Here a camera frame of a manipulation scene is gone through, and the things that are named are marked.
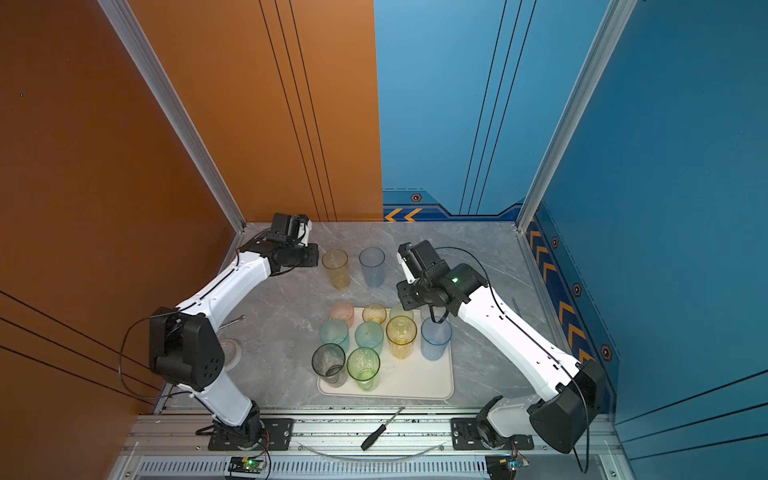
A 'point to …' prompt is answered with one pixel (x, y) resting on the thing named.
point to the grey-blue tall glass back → (373, 260)
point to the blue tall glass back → (435, 338)
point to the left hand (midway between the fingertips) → (316, 251)
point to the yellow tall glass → (401, 332)
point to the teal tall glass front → (335, 331)
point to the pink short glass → (343, 311)
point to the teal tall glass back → (369, 334)
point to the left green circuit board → (245, 465)
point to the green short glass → (396, 309)
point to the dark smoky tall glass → (328, 362)
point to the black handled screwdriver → (371, 439)
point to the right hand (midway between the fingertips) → (403, 292)
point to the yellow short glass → (374, 312)
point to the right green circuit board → (502, 467)
